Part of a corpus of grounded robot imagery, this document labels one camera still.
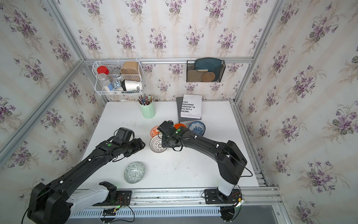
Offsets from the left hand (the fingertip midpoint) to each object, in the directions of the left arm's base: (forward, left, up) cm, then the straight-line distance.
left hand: (144, 148), depth 81 cm
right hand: (+2, -13, 0) cm, 14 cm away
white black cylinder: (+38, +12, +17) cm, 43 cm away
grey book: (+42, -21, -6) cm, 48 cm away
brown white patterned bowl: (+3, -7, -1) cm, 7 cm away
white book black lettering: (+36, -31, -2) cm, 48 cm away
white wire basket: (+42, +21, +20) cm, 51 cm away
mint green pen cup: (+32, +2, -3) cm, 32 cm away
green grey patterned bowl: (-11, +6, -9) cm, 16 cm away
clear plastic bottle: (+37, +29, +19) cm, 51 cm away
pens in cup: (+37, +4, +4) cm, 37 cm away
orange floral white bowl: (+16, -3, -7) cm, 18 cm away
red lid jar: (+47, +31, +23) cm, 61 cm away
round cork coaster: (+45, -41, +19) cm, 64 cm away
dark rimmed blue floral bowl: (+18, -34, -5) cm, 39 cm away
